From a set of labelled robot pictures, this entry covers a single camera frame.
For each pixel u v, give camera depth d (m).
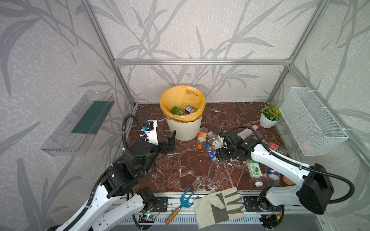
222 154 0.71
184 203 0.74
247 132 0.97
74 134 0.65
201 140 0.96
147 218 0.72
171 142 0.54
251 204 0.74
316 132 0.63
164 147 0.53
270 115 0.94
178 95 0.96
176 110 0.98
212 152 0.87
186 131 0.88
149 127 0.48
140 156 0.41
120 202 0.58
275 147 0.90
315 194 0.39
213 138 0.99
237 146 0.61
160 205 0.73
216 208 0.72
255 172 0.81
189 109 0.96
